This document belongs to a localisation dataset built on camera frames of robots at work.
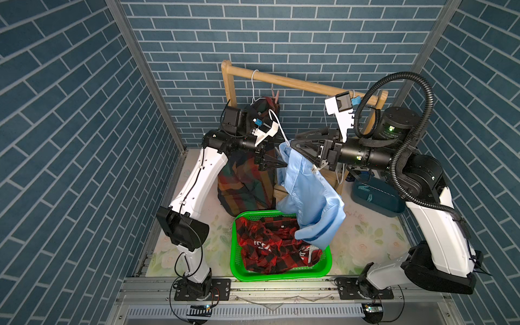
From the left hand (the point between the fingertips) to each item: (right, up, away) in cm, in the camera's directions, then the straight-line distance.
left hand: (290, 153), depth 62 cm
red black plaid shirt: (-7, -35, +15) cm, 39 cm away
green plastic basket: (-18, -45, +15) cm, 51 cm away
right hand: (0, +1, -19) cm, 19 cm away
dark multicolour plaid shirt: (-18, -14, +22) cm, 31 cm away
